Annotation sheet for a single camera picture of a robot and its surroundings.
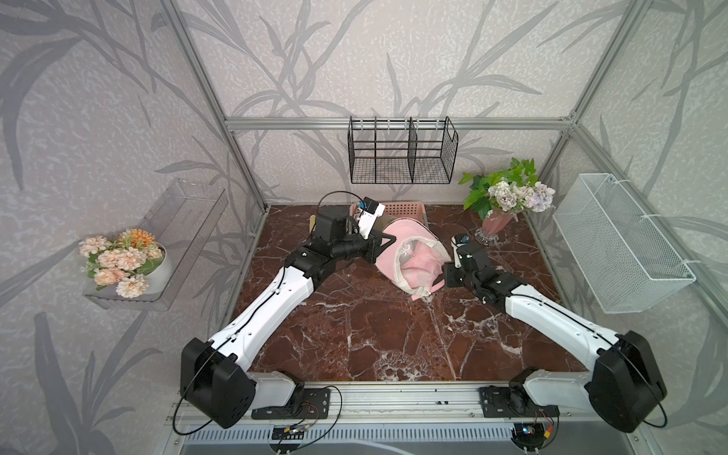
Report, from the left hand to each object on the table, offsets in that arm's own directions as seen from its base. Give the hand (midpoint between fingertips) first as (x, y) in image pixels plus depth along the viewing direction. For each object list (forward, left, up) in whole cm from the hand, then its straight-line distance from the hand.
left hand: (393, 238), depth 72 cm
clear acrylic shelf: (+6, +56, 0) cm, 57 cm away
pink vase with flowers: (+18, -33, -2) cm, 37 cm away
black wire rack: (+46, -4, -5) cm, 46 cm away
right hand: (+3, -17, -16) cm, 24 cm away
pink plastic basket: (+36, -11, -27) cm, 46 cm away
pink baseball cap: (+4, -7, -15) cm, 17 cm away
